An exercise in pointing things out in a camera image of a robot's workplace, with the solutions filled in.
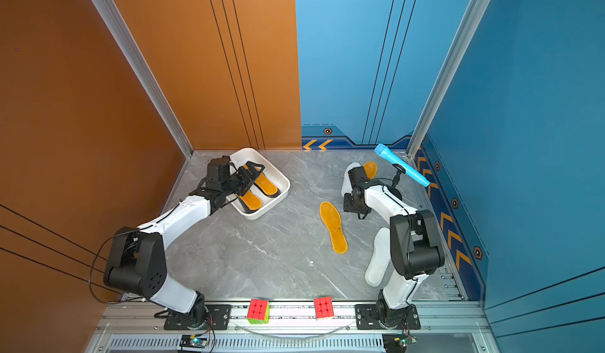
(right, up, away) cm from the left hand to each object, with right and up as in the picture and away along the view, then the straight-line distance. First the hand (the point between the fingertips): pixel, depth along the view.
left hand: (262, 169), depth 88 cm
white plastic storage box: (+2, -2, +20) cm, 20 cm away
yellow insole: (-2, -7, +14) cm, 16 cm away
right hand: (+35, -15, +6) cm, 39 cm away
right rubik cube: (+22, -42, -17) cm, 51 cm away
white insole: (+35, -8, +19) cm, 41 cm away
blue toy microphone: (+52, +2, -2) cm, 52 cm away
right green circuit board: (+44, -52, -19) cm, 71 cm away
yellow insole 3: (+27, -20, +6) cm, 34 cm away
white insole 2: (+42, -36, -6) cm, 56 cm away
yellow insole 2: (-6, -13, +10) cm, 18 cm away
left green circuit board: (-17, -52, -18) cm, 58 cm away
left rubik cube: (+3, -43, -17) cm, 47 cm away
